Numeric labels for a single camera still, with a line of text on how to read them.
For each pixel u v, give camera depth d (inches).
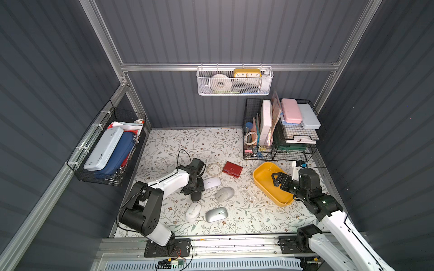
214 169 39.2
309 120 38.0
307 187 22.8
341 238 19.0
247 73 34.2
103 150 25.7
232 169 38.3
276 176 28.9
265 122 35.1
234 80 34.7
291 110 37.0
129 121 31.8
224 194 34.1
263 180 36.8
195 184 29.1
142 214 17.5
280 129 37.1
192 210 32.3
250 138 43.9
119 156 26.2
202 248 29.5
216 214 32.5
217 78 32.4
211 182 36.3
